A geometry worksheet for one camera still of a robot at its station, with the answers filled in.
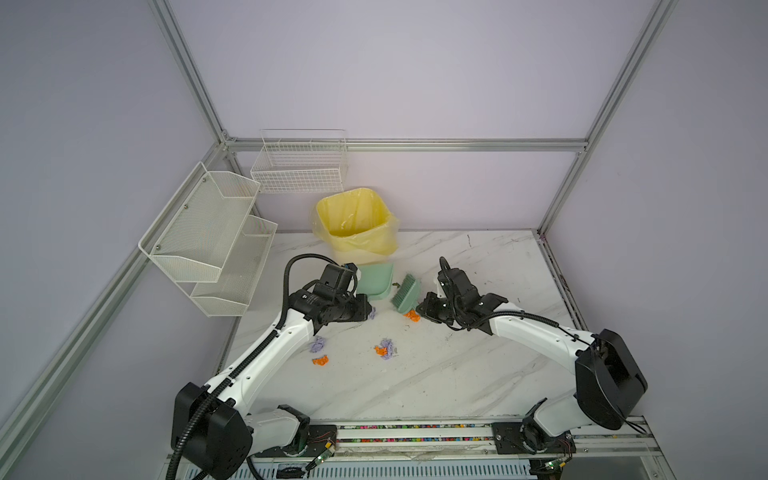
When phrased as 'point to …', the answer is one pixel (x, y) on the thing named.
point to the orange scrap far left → (320, 361)
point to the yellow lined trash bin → (357, 224)
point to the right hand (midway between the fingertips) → (413, 309)
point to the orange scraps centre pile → (412, 314)
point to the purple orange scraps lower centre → (385, 349)
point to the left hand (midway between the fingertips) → (365, 311)
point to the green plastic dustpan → (375, 280)
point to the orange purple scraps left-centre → (373, 313)
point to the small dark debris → (396, 284)
